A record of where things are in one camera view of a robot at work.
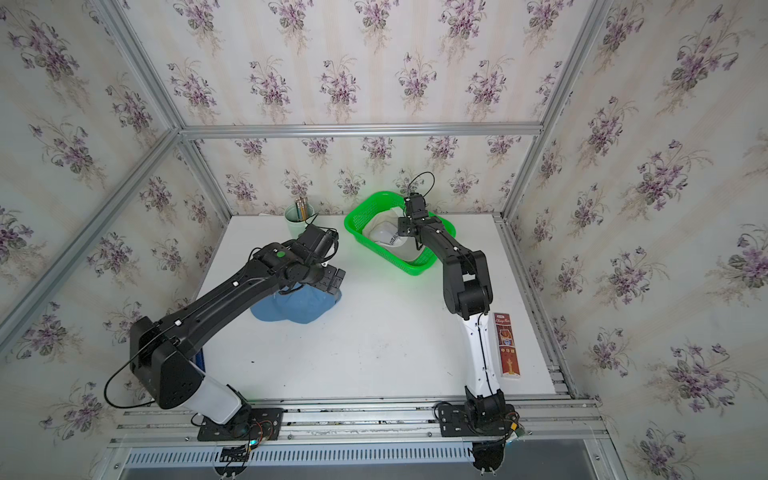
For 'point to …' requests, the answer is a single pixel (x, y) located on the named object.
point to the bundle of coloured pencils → (302, 207)
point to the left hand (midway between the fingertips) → (330, 275)
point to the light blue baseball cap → (298, 304)
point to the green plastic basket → (378, 201)
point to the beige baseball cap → (381, 228)
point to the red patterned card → (508, 355)
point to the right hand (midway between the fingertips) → (413, 223)
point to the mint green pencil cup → (296, 226)
